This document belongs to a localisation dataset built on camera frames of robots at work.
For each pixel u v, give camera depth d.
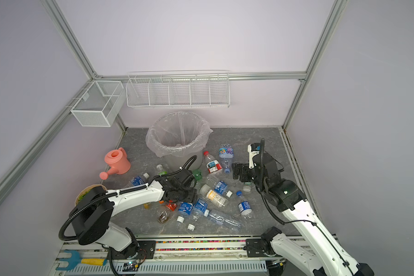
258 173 0.49
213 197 0.84
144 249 0.74
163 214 0.85
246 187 0.89
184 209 0.80
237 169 0.62
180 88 0.97
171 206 0.82
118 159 0.91
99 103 1.03
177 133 1.00
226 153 1.02
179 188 0.66
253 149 0.60
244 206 0.81
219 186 0.87
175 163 0.87
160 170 0.98
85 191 0.80
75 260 0.71
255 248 0.73
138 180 0.89
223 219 0.78
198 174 0.93
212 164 0.98
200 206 0.81
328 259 0.38
